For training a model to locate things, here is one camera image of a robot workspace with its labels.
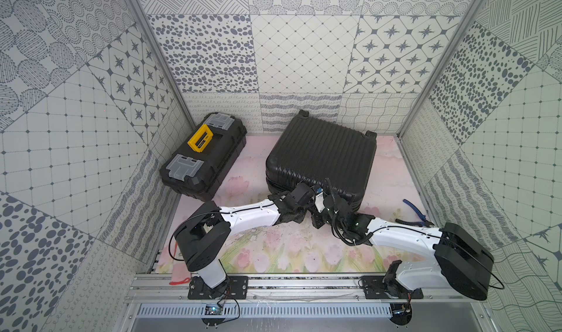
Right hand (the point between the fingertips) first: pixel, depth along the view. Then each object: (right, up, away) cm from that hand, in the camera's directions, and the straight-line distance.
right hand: (308, 209), depth 84 cm
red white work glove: (-44, -23, -9) cm, 51 cm away
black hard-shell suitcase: (0, +23, +2) cm, 23 cm away
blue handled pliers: (+50, -7, +5) cm, 50 cm away
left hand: (+5, +1, -2) cm, 5 cm away
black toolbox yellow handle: (-45, +17, +1) cm, 48 cm away
